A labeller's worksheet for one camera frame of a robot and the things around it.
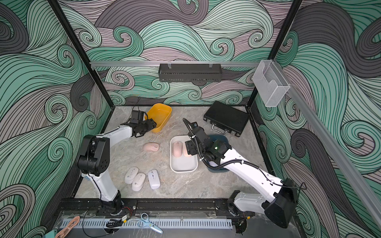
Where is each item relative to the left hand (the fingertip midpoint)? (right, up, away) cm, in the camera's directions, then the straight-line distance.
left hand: (152, 123), depth 98 cm
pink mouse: (0, -15, -4) cm, 16 cm away
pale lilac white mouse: (+5, -31, -16) cm, 35 cm away
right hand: (+26, -10, -22) cm, 35 cm away
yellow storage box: (+3, +7, +15) cm, 17 cm away
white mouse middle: (-4, -32, -18) cm, 37 cm away
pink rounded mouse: (+17, -16, -5) cm, 24 cm away
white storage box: (+20, -24, -10) cm, 33 cm away
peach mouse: (+22, -17, -6) cm, 29 cm away
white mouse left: (-9, -29, -15) cm, 34 cm away
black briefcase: (+50, +3, +6) cm, 51 cm away
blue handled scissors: (+4, -46, -29) cm, 54 cm away
